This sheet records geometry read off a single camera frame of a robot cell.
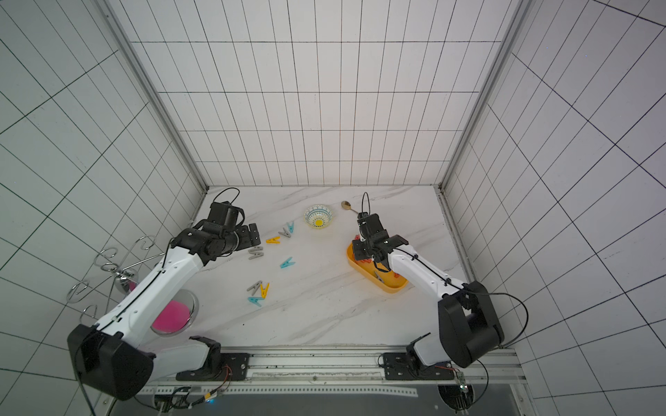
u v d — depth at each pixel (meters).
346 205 1.13
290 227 1.06
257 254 0.95
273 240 1.00
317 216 1.07
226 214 0.61
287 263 0.95
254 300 0.85
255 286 0.89
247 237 0.71
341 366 0.74
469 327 0.42
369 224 0.67
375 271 0.91
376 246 0.65
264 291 0.87
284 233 1.03
